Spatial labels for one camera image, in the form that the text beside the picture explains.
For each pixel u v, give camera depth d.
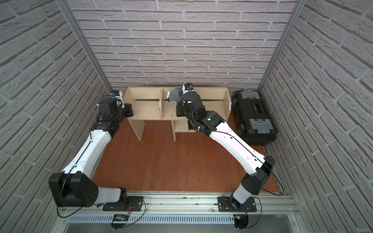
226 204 0.74
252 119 0.88
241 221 0.70
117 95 0.68
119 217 0.72
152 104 0.87
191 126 0.69
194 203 0.76
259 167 0.41
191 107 0.48
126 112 0.70
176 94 0.64
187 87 0.57
